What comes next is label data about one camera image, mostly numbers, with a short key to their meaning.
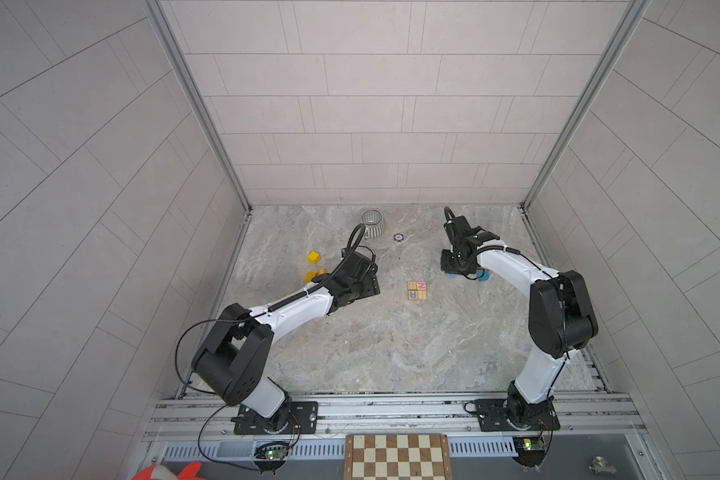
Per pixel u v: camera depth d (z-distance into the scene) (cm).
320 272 62
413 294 91
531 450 68
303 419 71
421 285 94
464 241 69
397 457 64
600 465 64
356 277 68
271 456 65
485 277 73
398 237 108
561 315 48
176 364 43
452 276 85
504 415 71
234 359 42
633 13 71
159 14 71
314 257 99
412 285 94
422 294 91
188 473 62
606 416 72
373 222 105
